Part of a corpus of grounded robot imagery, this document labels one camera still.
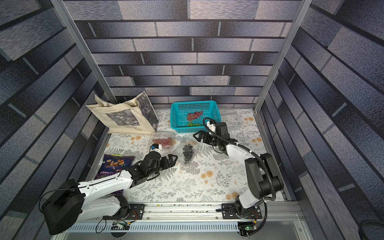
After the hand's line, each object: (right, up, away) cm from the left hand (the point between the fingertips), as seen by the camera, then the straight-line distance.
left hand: (174, 159), depth 83 cm
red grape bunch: (+12, +27, +28) cm, 41 cm away
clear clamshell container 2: (+13, +6, +14) cm, 20 cm away
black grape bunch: (+8, +2, +9) cm, 12 cm away
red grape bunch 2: (-6, +8, +14) cm, 17 cm away
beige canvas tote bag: (-25, +25, +9) cm, 36 cm away
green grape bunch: (+9, +19, +23) cm, 31 cm away
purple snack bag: (-37, -4, +2) cm, 37 cm away
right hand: (+14, +12, +7) cm, 20 cm away
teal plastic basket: (+6, +25, +30) cm, 40 cm away
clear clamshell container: (-9, +12, +21) cm, 26 cm away
